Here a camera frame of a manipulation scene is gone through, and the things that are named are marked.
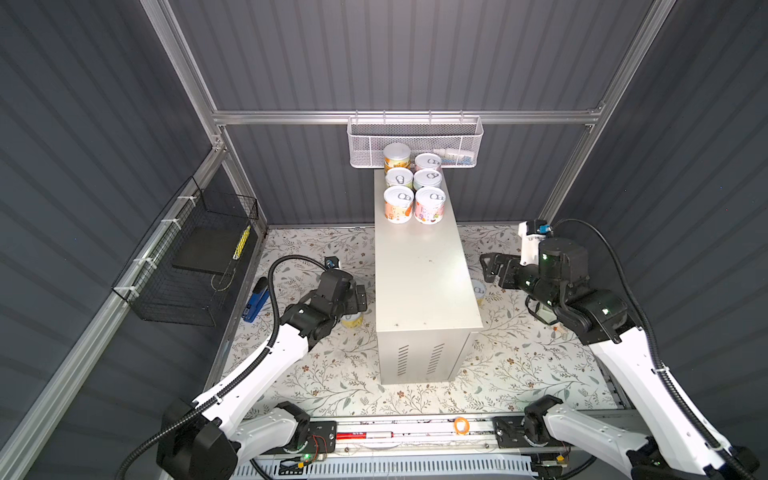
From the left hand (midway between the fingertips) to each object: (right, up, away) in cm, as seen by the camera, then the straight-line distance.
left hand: (347, 291), depth 81 cm
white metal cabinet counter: (+19, -1, -23) cm, 29 cm away
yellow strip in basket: (-28, +13, -1) cm, 31 cm away
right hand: (+37, +9, -13) cm, 40 cm away
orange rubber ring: (+31, -34, -6) cm, 46 cm away
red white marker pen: (+9, -35, -7) cm, 37 cm away
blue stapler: (-32, -5, +18) cm, 37 cm away
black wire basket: (-39, +6, -8) cm, 40 cm away
